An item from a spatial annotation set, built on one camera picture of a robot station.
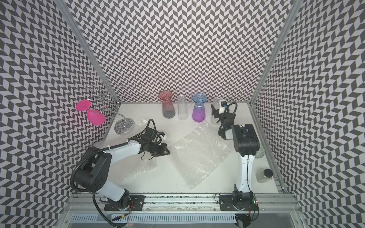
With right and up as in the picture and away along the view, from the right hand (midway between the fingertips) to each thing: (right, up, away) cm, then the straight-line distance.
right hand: (217, 103), depth 99 cm
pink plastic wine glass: (-76, -9, -16) cm, 78 cm away
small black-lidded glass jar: (+20, -40, -25) cm, 51 cm away
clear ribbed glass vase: (-25, -5, +5) cm, 26 cm away
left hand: (-32, -33, -12) cm, 47 cm away
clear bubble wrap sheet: (-15, -33, -8) cm, 37 cm away
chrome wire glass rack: (-84, +9, +10) cm, 85 cm away
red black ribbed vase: (-35, -5, +3) cm, 36 cm away
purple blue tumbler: (-13, -6, -1) cm, 15 cm away
